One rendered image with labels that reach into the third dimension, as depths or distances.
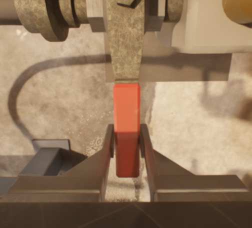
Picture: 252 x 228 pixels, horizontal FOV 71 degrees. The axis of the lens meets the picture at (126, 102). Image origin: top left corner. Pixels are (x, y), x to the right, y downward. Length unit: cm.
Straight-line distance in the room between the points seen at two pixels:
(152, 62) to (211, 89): 23
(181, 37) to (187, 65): 47
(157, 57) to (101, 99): 24
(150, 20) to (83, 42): 47
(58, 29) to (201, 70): 54
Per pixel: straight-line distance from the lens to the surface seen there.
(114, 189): 83
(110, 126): 16
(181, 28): 17
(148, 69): 61
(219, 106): 73
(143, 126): 15
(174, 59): 62
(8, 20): 19
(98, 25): 17
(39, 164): 68
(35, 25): 18
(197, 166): 82
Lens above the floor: 61
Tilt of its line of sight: 73 degrees down
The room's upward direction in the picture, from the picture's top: 179 degrees counter-clockwise
